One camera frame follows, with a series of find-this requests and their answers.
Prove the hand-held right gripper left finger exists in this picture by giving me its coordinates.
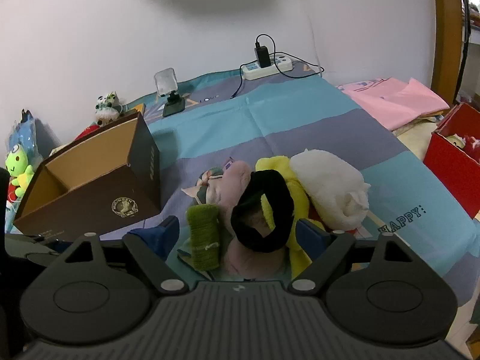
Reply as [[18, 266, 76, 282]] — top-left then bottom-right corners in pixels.
[[60, 215, 189, 295]]

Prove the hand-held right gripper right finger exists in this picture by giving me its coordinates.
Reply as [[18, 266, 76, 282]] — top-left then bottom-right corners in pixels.
[[289, 218, 417, 293]]

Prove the green knitted cloth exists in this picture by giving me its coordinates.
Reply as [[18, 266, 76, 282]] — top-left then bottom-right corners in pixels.
[[186, 204, 222, 271]]

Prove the black fluffy scrunchie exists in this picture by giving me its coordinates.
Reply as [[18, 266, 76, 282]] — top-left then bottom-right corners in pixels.
[[230, 170, 296, 253]]

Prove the patterned soft fabric item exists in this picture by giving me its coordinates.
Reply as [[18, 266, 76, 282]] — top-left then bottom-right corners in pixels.
[[181, 165, 235, 205]]

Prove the brown cardboard box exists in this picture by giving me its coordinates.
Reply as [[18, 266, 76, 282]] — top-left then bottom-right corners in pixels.
[[13, 112, 162, 242]]

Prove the yellow plush toy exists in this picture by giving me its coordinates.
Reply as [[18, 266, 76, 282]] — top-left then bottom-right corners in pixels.
[[255, 155, 327, 278]]

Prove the pink plush toy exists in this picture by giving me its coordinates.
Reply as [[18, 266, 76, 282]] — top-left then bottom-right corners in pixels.
[[217, 159, 291, 276]]

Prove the green frog plush toy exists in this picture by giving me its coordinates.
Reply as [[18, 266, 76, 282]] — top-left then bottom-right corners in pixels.
[[4, 144, 35, 197]]

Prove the blue plastic toy bag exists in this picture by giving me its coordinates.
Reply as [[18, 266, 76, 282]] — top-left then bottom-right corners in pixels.
[[4, 109, 42, 233]]

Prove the red plush toy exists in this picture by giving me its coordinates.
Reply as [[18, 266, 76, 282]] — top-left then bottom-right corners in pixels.
[[73, 123, 102, 141]]

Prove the white doll with green hat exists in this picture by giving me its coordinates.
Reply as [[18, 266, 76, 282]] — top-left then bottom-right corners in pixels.
[[94, 91, 130, 126]]

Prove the red box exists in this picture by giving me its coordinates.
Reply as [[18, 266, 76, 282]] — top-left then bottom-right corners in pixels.
[[423, 102, 480, 219]]

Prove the small light panel on stand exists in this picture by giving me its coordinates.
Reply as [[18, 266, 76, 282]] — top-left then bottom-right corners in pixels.
[[154, 67, 186, 118]]

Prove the pink cloth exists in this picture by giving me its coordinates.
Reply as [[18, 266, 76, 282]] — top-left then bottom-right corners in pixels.
[[337, 77, 451, 132]]

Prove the white power strip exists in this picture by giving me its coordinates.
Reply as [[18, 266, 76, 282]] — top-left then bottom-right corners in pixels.
[[241, 56, 294, 80]]

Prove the black charger plug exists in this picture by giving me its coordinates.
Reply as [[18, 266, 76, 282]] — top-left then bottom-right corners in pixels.
[[254, 45, 271, 69]]

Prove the black charger cable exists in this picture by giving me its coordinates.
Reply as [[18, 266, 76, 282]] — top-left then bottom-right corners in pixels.
[[230, 34, 325, 99]]

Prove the wooden door frame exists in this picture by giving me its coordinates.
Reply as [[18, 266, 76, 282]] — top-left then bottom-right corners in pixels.
[[431, 0, 463, 106]]

